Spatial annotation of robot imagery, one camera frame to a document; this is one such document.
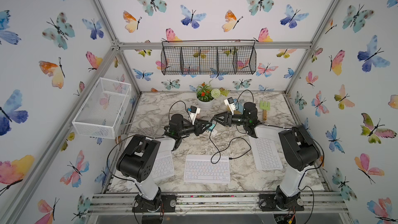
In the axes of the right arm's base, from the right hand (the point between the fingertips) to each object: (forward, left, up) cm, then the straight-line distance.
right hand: (215, 117), depth 83 cm
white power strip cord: (+12, +46, -19) cm, 51 cm away
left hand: (-2, +2, -2) cm, 4 cm away
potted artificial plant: (+19, +7, -4) cm, 21 cm away
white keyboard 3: (-11, -30, -18) cm, 36 cm away
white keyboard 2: (-22, +27, -18) cm, 39 cm away
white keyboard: (-21, +6, -18) cm, 29 cm away
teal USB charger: (-5, +2, -2) cm, 6 cm away
